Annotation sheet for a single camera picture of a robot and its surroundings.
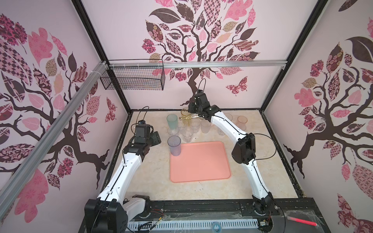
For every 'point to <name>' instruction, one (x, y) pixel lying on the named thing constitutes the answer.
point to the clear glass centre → (195, 123)
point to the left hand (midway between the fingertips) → (153, 138)
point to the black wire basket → (134, 74)
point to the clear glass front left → (173, 132)
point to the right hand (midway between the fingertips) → (192, 103)
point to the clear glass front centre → (187, 133)
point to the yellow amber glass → (186, 116)
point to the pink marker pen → (302, 221)
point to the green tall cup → (172, 120)
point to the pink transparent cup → (241, 122)
